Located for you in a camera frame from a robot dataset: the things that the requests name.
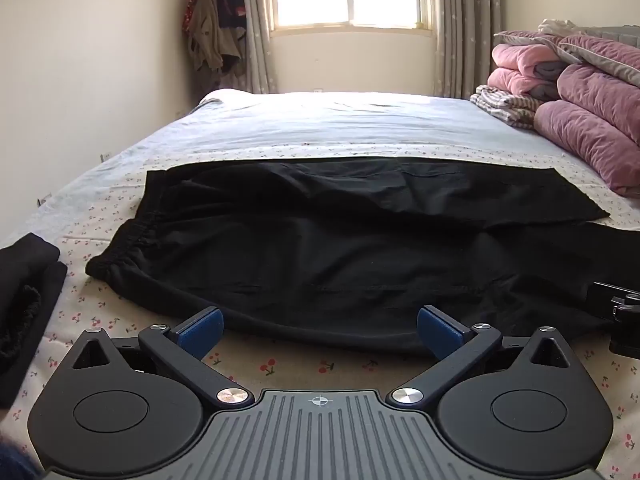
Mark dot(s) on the striped folded cloth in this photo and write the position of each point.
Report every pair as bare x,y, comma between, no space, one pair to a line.
505,105

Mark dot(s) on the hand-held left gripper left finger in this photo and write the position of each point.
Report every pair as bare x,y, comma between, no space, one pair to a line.
202,332

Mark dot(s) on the light pink folded quilt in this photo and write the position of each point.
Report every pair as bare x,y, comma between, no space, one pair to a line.
520,67

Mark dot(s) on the cherry print bed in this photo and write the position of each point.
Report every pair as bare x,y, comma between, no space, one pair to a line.
280,367

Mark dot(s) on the mauve folded quilt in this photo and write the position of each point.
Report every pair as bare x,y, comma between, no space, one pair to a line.
595,110

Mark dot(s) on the white cloth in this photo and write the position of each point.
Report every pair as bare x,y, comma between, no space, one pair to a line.
557,26

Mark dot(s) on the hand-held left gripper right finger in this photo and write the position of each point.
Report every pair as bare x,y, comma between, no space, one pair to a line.
436,331

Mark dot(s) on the folded black garment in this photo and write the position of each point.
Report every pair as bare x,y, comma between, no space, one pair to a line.
25,300

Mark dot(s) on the black pants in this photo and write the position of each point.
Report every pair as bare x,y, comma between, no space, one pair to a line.
350,245

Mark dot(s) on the hanging clothes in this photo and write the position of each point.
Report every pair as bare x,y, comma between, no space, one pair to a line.
215,20

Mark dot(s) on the grey dotted curtain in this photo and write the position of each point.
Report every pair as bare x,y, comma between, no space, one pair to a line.
257,25
465,27

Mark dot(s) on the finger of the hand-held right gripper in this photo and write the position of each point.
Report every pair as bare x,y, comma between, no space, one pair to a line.
612,300
627,327

